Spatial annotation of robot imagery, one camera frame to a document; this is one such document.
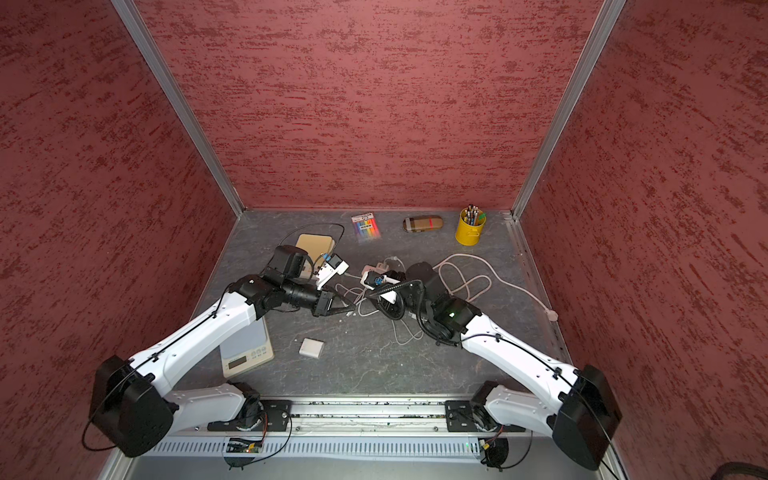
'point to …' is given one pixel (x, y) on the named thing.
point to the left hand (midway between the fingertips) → (349, 313)
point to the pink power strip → (379, 268)
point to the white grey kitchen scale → (246, 350)
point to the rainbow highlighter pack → (366, 226)
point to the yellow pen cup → (470, 225)
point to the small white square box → (311, 347)
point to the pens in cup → (473, 215)
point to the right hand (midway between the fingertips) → (375, 290)
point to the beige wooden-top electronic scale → (315, 245)
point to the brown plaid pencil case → (423, 223)
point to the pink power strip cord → (553, 316)
